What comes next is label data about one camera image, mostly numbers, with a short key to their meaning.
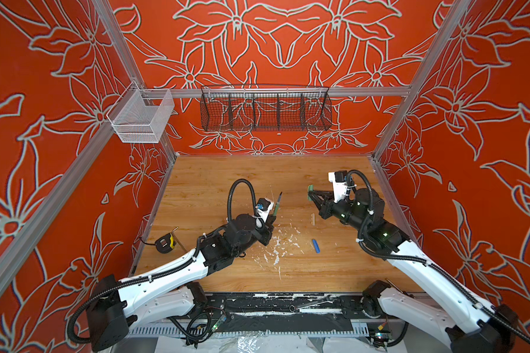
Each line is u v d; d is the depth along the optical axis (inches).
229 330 27.4
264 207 24.1
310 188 27.4
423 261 18.0
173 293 23.1
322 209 24.9
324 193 25.0
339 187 23.8
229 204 20.2
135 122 35.8
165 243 33.5
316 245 34.4
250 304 29.3
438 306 17.6
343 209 24.0
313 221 36.5
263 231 24.4
